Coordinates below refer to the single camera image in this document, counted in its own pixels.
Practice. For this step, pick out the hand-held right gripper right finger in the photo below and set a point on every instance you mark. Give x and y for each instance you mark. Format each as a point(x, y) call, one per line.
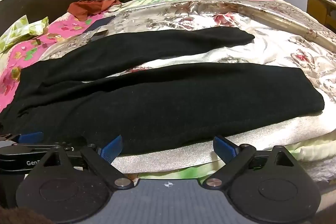
point(223, 147)

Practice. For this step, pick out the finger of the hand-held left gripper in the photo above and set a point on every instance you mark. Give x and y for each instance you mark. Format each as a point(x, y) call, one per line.
point(31, 137)

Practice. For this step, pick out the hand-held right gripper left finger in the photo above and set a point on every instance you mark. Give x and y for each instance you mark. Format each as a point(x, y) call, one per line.
point(113, 148)

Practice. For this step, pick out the black pants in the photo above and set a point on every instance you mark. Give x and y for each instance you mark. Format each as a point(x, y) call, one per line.
point(157, 108)

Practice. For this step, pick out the person's left forearm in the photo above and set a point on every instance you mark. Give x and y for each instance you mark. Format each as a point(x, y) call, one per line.
point(23, 217)

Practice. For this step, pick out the white textured blanket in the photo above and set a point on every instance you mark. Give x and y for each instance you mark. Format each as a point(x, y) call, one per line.
point(262, 140)

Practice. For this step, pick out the green and white pillow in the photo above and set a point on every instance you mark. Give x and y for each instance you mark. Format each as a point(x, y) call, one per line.
point(21, 29)

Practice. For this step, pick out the pink printed bed sheet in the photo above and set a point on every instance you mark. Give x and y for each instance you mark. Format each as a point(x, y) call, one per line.
point(65, 27)

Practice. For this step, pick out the floral satin quilt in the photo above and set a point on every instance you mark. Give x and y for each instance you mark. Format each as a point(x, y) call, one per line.
point(262, 37)

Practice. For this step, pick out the dark wooden headboard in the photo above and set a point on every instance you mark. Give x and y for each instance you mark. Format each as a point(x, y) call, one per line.
point(34, 1)

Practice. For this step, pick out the orange-red cloth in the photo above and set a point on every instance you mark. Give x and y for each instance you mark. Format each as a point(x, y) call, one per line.
point(92, 5)

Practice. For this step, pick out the wooden side cabinet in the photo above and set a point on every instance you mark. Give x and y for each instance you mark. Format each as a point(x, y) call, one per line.
point(317, 8)

